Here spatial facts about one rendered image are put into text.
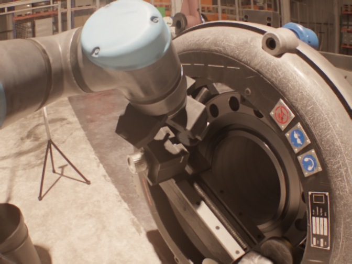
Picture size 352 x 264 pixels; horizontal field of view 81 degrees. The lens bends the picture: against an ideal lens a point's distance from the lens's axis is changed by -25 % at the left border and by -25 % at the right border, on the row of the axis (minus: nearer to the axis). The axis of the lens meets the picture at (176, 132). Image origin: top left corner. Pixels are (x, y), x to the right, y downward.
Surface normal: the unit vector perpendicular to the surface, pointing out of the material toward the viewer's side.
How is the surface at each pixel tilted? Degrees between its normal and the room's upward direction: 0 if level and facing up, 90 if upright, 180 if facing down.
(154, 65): 125
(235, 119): 90
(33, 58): 68
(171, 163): 115
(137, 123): 53
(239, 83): 90
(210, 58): 90
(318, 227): 90
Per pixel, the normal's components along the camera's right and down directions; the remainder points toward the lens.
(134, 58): 0.40, 0.84
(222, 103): -0.82, 0.23
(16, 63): 0.92, -0.29
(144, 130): -0.19, -0.29
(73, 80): -0.07, 0.76
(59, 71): 0.99, 0.06
